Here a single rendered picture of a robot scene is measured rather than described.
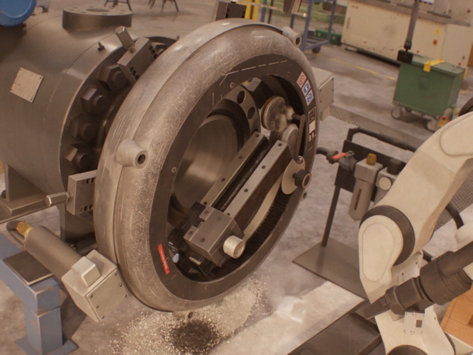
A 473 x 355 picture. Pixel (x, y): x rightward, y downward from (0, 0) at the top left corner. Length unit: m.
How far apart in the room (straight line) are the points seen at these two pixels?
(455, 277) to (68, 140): 0.94
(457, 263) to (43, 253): 0.88
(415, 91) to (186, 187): 3.26
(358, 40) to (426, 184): 6.84
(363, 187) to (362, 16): 6.04
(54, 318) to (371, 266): 0.88
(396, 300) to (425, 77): 3.53
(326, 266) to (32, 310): 1.18
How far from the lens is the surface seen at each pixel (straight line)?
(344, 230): 2.44
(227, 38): 1.09
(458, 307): 1.84
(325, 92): 1.53
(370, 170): 1.93
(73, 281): 1.08
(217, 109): 1.28
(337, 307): 1.92
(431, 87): 4.44
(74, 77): 1.31
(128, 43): 1.03
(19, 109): 1.46
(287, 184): 1.42
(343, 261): 2.17
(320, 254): 2.18
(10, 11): 1.54
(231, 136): 1.40
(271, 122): 1.34
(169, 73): 1.00
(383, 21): 7.61
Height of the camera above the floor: 1.12
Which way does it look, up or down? 25 degrees down
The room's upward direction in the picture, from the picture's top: 8 degrees clockwise
